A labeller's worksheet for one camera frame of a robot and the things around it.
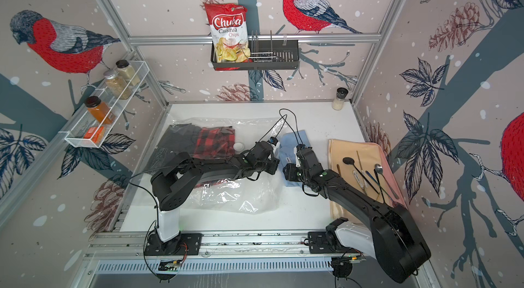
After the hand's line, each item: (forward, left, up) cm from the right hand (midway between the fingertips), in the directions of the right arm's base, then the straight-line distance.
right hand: (287, 168), depth 87 cm
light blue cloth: (+17, -1, -6) cm, 18 cm away
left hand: (+4, +2, 0) cm, 5 cm away
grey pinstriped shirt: (+17, +56, -4) cm, 58 cm away
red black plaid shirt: (+14, +35, -3) cm, 38 cm away
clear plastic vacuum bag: (-10, +12, -6) cm, 16 cm away
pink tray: (-3, -48, -6) cm, 48 cm away
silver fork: (-2, -32, -6) cm, 33 cm away
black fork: (-4, -41, -7) cm, 42 cm away
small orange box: (-5, +65, +27) cm, 70 cm away
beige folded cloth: (+8, -27, -6) cm, 29 cm away
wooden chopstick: (+7, -35, -6) cm, 36 cm away
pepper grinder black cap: (+44, -30, +5) cm, 54 cm away
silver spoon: (+4, -43, -6) cm, 44 cm away
